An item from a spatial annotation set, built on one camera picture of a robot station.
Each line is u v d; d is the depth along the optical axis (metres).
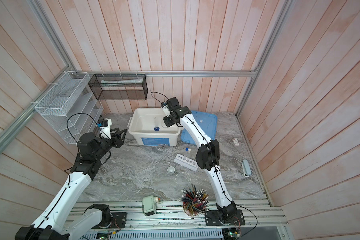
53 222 0.39
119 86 1.07
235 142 1.04
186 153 0.85
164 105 0.86
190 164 0.90
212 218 0.73
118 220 0.73
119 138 0.67
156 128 1.11
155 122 1.07
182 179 0.88
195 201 0.67
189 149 0.82
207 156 0.61
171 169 0.90
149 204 0.74
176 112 0.70
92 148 0.55
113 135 0.67
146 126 1.10
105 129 0.63
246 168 0.88
